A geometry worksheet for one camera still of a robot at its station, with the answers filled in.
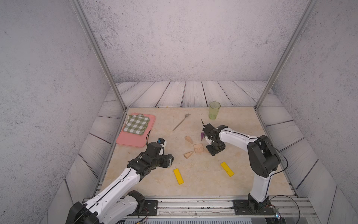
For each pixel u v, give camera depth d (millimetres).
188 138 1009
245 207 709
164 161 714
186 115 1164
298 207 730
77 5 692
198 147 961
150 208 730
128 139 1035
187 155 912
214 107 1101
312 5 700
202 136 1014
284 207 741
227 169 867
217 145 776
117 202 474
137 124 1084
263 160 493
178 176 844
